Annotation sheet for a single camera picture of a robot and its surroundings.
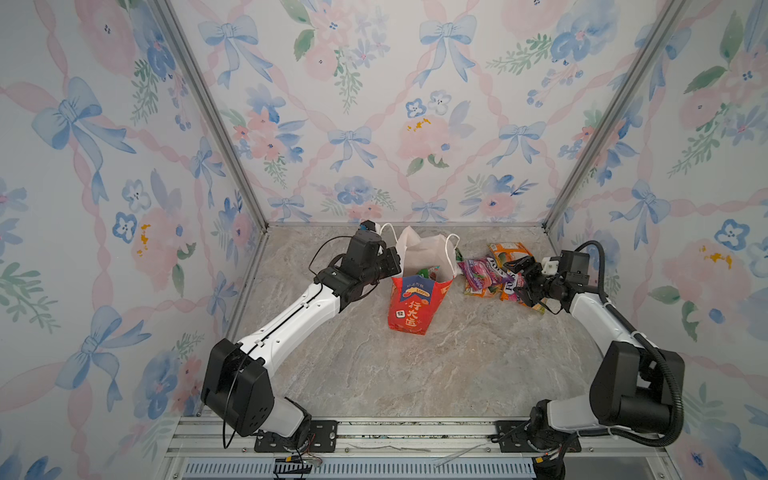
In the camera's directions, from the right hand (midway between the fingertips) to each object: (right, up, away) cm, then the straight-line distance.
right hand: (509, 272), depth 88 cm
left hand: (-31, +5, -10) cm, 33 cm away
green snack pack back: (-10, +4, +20) cm, 23 cm away
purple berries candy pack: (-4, -1, +11) cm, 12 cm away
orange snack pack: (+6, +6, +18) cm, 20 cm away
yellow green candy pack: (-23, 0, +1) cm, 23 cm away
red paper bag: (-23, +1, +4) cm, 24 cm away
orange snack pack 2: (-3, -7, +9) cm, 12 cm away
